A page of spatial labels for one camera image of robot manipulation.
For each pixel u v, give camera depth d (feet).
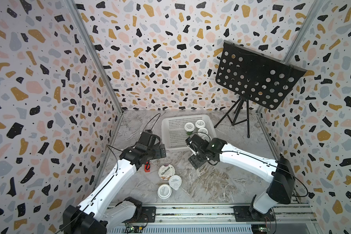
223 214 2.48
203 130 3.29
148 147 1.95
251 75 2.62
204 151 1.92
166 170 2.75
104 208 1.37
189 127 3.33
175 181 2.61
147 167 2.90
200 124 3.43
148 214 2.41
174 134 3.49
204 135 3.14
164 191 2.49
